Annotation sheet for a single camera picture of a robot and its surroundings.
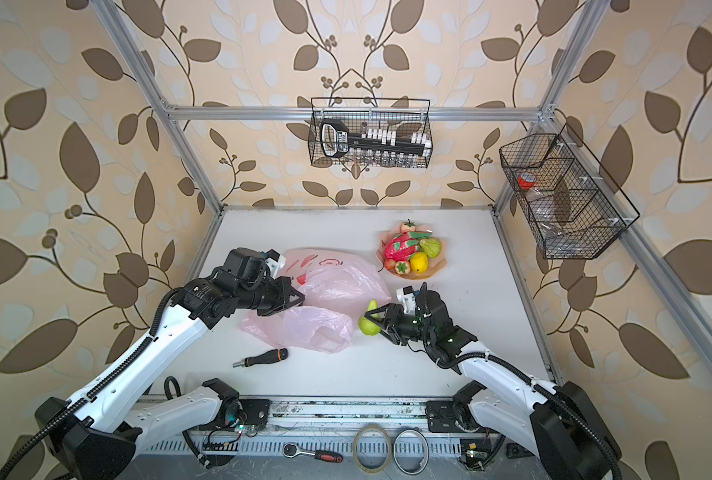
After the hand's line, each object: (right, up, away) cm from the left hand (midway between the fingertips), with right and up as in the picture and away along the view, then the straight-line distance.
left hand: (308, 296), depth 72 cm
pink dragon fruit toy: (+27, +12, +25) cm, 39 cm away
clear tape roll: (+12, -35, -7) cm, 38 cm away
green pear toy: (+14, -9, +4) cm, 17 cm away
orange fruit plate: (+37, +5, +28) cm, 47 cm away
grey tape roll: (+29, -38, -1) cm, 48 cm away
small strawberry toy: (+26, +5, +24) cm, 36 cm away
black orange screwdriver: (-15, -20, +11) cm, 27 cm away
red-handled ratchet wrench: (-3, -36, -2) cm, 36 cm away
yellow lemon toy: (+31, +6, +25) cm, 41 cm away
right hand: (+15, -8, +5) cm, 18 cm away
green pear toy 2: (+36, +11, +27) cm, 46 cm away
